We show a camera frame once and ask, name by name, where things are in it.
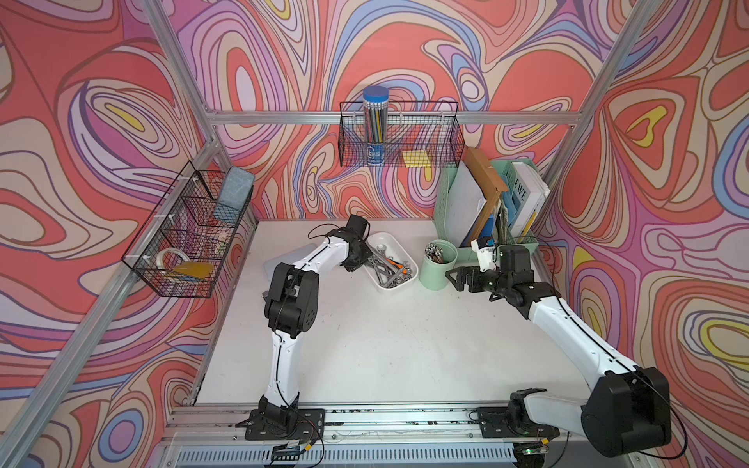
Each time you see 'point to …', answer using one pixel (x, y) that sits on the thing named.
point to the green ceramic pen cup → (439, 256)
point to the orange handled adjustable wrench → (381, 248)
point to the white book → (536, 191)
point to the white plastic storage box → (392, 266)
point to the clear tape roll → (162, 253)
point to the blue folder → (488, 229)
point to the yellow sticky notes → (415, 159)
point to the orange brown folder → (492, 185)
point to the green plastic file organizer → (458, 203)
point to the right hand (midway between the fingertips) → (461, 279)
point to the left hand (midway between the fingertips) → (369, 259)
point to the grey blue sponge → (237, 188)
